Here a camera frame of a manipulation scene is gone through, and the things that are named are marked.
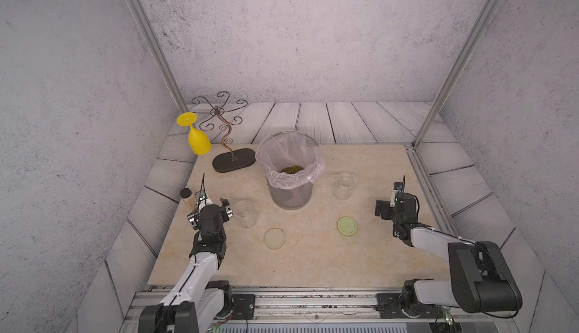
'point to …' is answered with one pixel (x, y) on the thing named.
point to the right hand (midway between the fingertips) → (393, 201)
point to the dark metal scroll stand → (218, 116)
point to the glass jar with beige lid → (245, 212)
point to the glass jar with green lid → (344, 185)
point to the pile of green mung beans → (292, 169)
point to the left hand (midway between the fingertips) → (213, 202)
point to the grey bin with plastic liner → (281, 149)
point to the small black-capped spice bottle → (185, 193)
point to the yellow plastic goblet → (198, 143)
